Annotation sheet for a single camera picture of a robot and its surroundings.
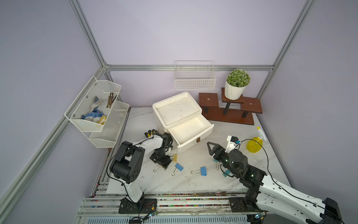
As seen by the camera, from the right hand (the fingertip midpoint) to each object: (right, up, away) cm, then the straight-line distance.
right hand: (209, 146), depth 75 cm
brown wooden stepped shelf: (+31, +22, +32) cm, 50 cm away
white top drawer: (-14, +6, +8) cm, 17 cm away
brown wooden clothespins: (-58, +28, +6) cm, 64 cm away
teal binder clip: (+2, -5, -9) cm, 11 cm away
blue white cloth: (-60, +18, -4) cm, 63 cm away
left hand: (-30, -15, +12) cm, 35 cm away
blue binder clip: (-18, -16, +13) cm, 27 cm away
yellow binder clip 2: (-20, -10, +15) cm, 27 cm away
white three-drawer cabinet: (-16, +17, +9) cm, 25 cm away
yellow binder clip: (-31, -16, +11) cm, 37 cm away
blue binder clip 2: (-2, -17, +11) cm, 21 cm away
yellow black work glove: (-40, +5, +29) cm, 49 cm away
